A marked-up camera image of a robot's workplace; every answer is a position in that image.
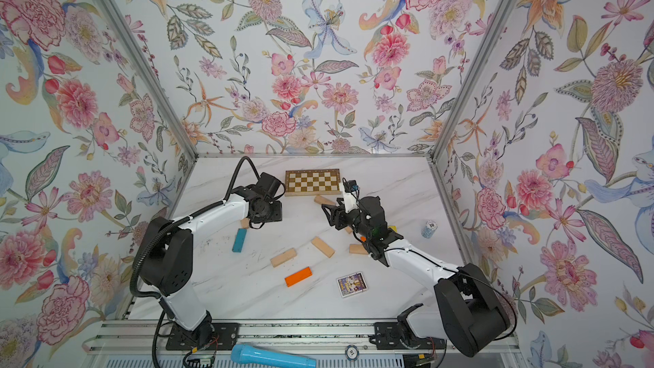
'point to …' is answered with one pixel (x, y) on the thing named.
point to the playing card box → (352, 284)
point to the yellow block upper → (393, 227)
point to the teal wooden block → (239, 240)
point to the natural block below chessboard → (320, 200)
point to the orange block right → (363, 238)
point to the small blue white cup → (429, 230)
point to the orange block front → (300, 276)
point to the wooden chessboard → (312, 182)
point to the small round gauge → (352, 353)
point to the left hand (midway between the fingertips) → (280, 213)
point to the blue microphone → (249, 356)
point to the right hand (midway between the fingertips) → (330, 200)
